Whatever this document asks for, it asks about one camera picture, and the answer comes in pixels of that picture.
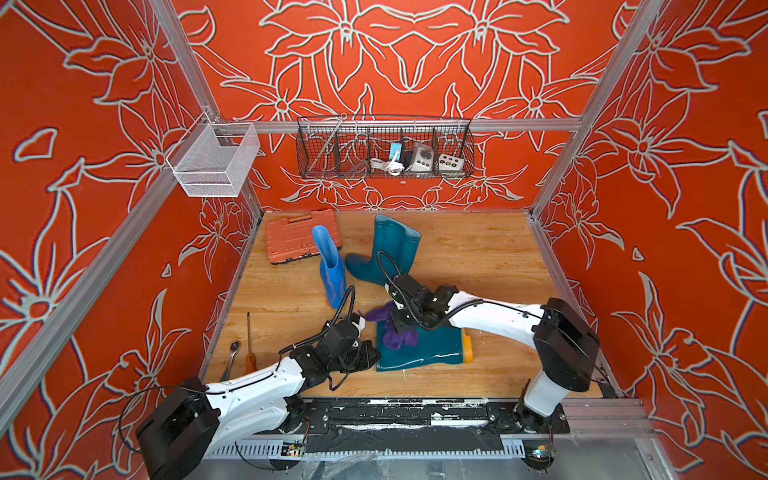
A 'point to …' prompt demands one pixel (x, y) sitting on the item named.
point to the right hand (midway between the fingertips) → (387, 320)
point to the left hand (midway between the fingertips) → (383, 355)
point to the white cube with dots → (451, 166)
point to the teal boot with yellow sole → (395, 250)
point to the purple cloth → (393, 339)
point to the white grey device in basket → (424, 159)
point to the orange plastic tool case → (291, 236)
